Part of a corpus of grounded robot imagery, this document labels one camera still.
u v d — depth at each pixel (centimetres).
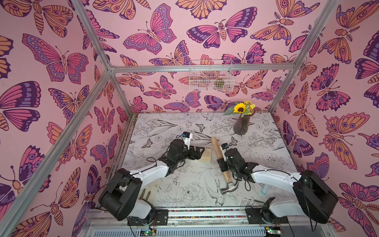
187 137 76
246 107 88
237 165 66
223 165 78
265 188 81
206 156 92
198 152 76
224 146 78
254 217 73
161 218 73
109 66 92
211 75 95
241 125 100
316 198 42
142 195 80
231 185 82
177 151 68
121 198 43
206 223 73
